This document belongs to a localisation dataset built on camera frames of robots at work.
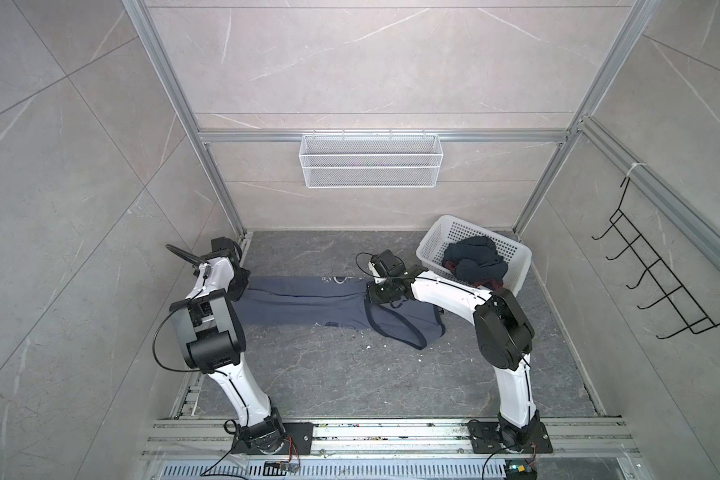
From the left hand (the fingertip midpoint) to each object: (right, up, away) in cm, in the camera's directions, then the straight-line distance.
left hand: (238, 279), depth 95 cm
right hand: (+42, -5, 0) cm, 43 cm away
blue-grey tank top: (+30, -8, +4) cm, 32 cm away
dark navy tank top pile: (+79, +6, +6) cm, 79 cm away
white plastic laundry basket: (+72, +17, +17) cm, 76 cm away
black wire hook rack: (+107, -5, -36) cm, 114 cm away
